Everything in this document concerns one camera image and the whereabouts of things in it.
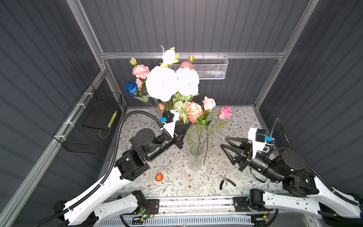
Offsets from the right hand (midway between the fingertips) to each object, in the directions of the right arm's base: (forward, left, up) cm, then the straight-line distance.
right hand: (225, 144), depth 49 cm
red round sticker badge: (+2, +31, -42) cm, 52 cm away
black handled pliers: (+1, -10, -43) cm, 44 cm away
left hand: (+9, +12, +2) cm, 15 cm away
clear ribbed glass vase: (+11, +9, -41) cm, 44 cm away
